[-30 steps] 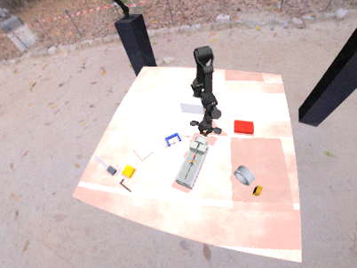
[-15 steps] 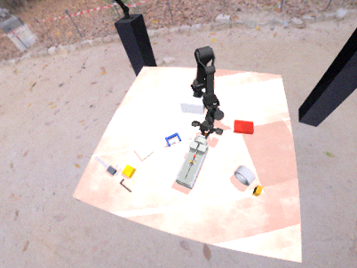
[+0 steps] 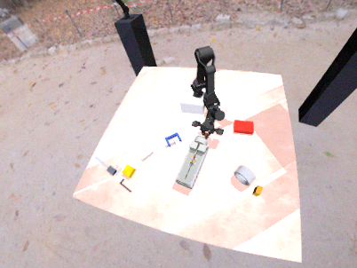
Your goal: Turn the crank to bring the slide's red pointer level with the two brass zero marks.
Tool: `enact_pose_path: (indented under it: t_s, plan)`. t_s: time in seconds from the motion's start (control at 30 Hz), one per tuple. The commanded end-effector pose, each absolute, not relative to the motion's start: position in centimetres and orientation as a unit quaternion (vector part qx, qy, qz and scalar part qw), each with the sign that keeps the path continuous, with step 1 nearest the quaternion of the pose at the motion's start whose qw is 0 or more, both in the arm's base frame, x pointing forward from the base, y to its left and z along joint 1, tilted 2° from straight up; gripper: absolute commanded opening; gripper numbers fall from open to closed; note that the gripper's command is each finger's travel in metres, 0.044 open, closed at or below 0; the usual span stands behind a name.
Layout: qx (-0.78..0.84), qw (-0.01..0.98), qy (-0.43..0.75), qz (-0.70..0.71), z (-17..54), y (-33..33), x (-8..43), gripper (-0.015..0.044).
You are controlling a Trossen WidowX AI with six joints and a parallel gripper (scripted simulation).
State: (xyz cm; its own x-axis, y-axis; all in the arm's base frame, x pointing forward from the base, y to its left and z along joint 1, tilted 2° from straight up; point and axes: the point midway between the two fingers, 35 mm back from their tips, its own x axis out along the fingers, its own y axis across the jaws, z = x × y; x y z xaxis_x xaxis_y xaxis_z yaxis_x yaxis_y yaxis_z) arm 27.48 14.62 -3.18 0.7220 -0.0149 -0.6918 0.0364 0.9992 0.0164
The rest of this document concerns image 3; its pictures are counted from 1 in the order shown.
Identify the small orange block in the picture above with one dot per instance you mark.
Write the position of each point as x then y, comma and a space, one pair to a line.
257, 191

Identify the yellow block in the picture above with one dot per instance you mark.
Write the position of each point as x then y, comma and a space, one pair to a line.
128, 171

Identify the red rectangular block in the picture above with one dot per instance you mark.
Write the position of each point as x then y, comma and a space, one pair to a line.
243, 127

